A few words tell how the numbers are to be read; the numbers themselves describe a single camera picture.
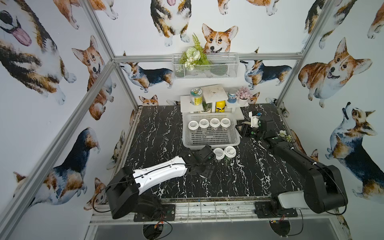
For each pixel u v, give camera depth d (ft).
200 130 3.46
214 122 3.36
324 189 1.40
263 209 2.43
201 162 1.93
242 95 3.05
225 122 3.33
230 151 2.90
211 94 3.21
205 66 2.79
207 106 3.61
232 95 3.21
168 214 2.40
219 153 2.87
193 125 3.31
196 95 3.14
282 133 2.96
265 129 2.19
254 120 2.60
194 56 2.56
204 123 3.36
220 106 3.57
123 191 1.34
